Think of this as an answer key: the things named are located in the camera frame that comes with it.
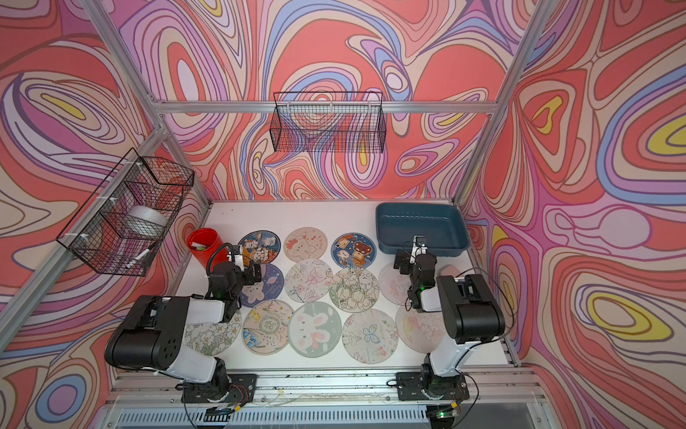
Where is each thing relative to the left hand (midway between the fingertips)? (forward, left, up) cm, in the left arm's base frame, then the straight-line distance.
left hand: (248, 261), depth 94 cm
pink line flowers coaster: (-4, -21, -6) cm, 23 cm away
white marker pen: (-13, +23, +19) cm, 33 cm away
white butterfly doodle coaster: (-24, -43, -6) cm, 49 cm away
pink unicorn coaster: (-7, -52, -5) cm, 53 cm away
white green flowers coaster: (-25, +6, -6) cm, 26 cm away
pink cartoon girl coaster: (-22, -60, -6) cm, 64 cm away
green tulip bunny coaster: (-8, -38, -6) cm, 40 cm away
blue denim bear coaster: (+9, -38, -6) cm, 39 cm away
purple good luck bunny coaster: (-7, -8, -6) cm, 12 cm away
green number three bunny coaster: (-22, -25, -6) cm, 34 cm away
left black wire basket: (-3, +30, +22) cm, 37 cm away
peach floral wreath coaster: (-21, -9, -6) cm, 24 cm away
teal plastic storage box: (+21, -76, -4) cm, 79 cm away
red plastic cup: (+4, +15, +6) cm, 16 cm away
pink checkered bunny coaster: (+12, -19, -5) cm, 23 cm away
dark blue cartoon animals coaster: (+10, -1, -5) cm, 12 cm away
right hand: (+3, -60, -1) cm, 60 cm away
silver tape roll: (-5, +18, +28) cm, 33 cm away
